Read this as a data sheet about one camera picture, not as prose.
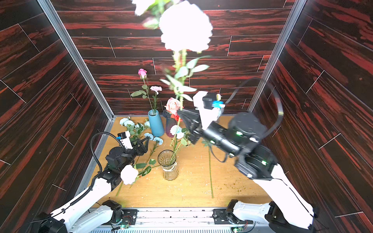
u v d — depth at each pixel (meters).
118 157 0.58
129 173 0.49
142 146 0.69
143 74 0.84
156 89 0.89
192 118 0.38
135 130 1.08
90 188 0.51
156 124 0.98
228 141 0.36
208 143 1.02
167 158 0.78
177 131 0.66
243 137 0.30
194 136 0.36
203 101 0.32
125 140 0.67
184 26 0.27
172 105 0.66
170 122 0.94
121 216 0.72
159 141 1.00
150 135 1.02
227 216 0.65
